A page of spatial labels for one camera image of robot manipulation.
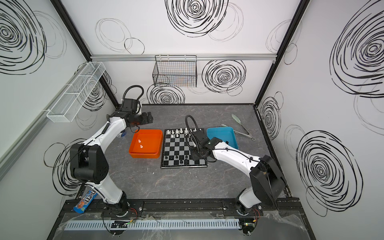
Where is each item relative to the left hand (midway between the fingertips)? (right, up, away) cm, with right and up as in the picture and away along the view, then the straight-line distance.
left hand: (147, 118), depth 92 cm
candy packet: (-27, -43, -17) cm, 53 cm away
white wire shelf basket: (-34, +8, -16) cm, 39 cm away
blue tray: (+52, -11, +12) cm, 54 cm away
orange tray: (-2, -17, +5) cm, 17 cm away
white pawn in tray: (-5, -18, +3) cm, 19 cm away
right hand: (+28, -21, -8) cm, 36 cm away
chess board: (+18, -17, +5) cm, 25 cm away
